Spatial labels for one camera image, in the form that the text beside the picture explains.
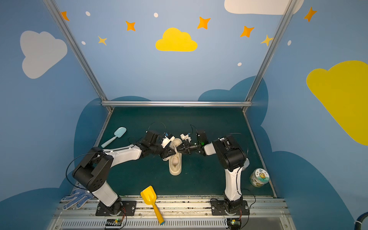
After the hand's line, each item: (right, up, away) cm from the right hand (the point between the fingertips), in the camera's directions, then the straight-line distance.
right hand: (176, 150), depth 87 cm
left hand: (-1, 0, +2) cm, 2 cm away
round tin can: (+47, -13, -9) cm, 49 cm away
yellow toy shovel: (-14, -24, -9) cm, 29 cm away
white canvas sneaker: (0, -7, -3) cm, 8 cm away
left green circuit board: (-32, -35, -14) cm, 49 cm away
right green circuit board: (+31, -35, -14) cm, 49 cm away
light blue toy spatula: (-44, +9, +17) cm, 48 cm away
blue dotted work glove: (-52, -23, -10) cm, 58 cm away
